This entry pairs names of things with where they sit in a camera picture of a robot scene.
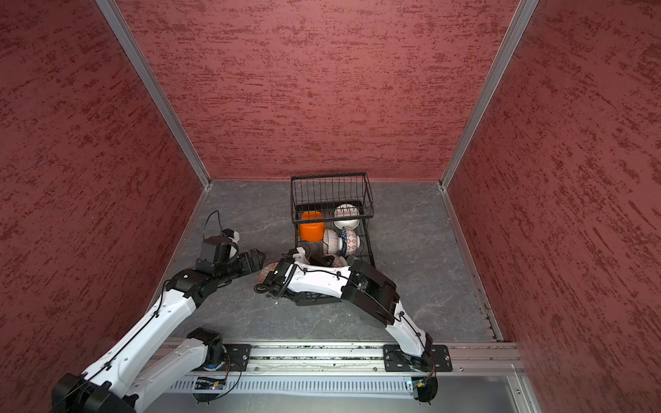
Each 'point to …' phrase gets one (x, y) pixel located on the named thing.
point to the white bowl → (347, 210)
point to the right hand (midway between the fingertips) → (334, 263)
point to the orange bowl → (312, 231)
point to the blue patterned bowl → (349, 242)
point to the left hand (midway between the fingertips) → (253, 264)
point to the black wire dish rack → (341, 198)
